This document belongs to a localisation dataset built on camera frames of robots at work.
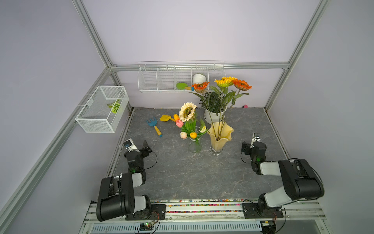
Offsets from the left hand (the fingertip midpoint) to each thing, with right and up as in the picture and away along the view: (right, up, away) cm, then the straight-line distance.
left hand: (140, 144), depth 89 cm
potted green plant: (+47, +25, +8) cm, 54 cm away
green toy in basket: (-11, +23, -8) cm, 27 cm away
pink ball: (+78, +27, +35) cm, 90 cm away
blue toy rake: (+1, +12, +23) cm, 26 cm away
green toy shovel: (+25, +39, +13) cm, 48 cm away
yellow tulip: (+33, +7, -21) cm, 39 cm away
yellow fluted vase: (+49, +7, -2) cm, 49 cm away
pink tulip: (+25, +13, -15) cm, 32 cm away
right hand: (+71, +1, +6) cm, 72 cm away
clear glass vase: (+33, -2, +9) cm, 35 cm away
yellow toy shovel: (+11, +17, +23) cm, 31 cm away
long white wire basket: (+21, +46, +13) cm, 52 cm away
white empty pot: (+37, +42, +5) cm, 56 cm away
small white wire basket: (-19, +20, -6) cm, 28 cm away
